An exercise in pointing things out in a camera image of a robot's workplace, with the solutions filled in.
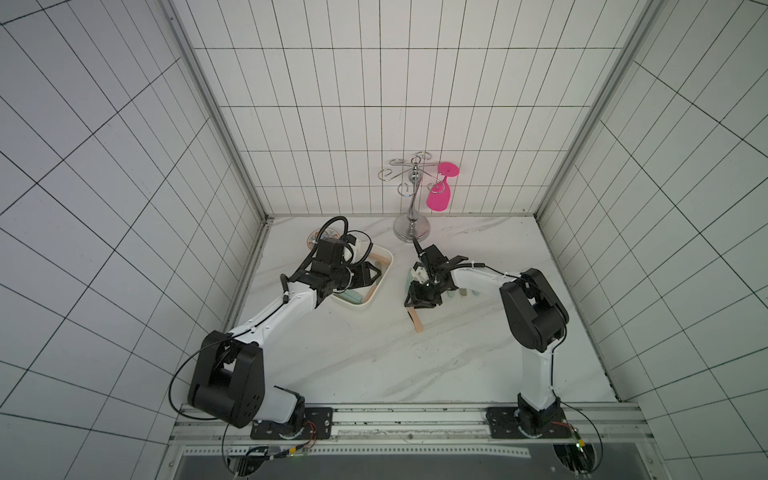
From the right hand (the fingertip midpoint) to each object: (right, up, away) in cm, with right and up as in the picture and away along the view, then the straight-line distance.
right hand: (411, 296), depth 96 cm
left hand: (-12, +7, -11) cm, 18 cm away
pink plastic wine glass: (+11, +33, +10) cm, 37 cm away
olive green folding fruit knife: (+10, +7, -28) cm, 31 cm away
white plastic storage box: (-10, +12, +8) cm, 18 cm away
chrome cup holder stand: (+2, +24, +18) cm, 30 cm away
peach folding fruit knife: (+1, -6, -4) cm, 7 cm away
